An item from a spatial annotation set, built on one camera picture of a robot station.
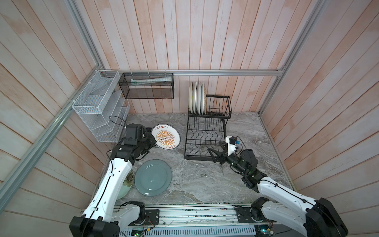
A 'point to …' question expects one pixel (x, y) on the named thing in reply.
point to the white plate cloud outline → (202, 98)
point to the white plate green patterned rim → (198, 97)
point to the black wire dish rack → (206, 132)
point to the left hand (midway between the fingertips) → (155, 141)
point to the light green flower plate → (127, 185)
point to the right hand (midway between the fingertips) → (214, 145)
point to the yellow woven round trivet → (205, 100)
